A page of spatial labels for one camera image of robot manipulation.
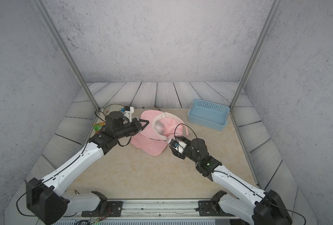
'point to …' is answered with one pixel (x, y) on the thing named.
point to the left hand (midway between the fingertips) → (151, 122)
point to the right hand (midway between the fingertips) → (175, 140)
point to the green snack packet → (97, 126)
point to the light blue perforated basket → (210, 115)
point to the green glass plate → (112, 107)
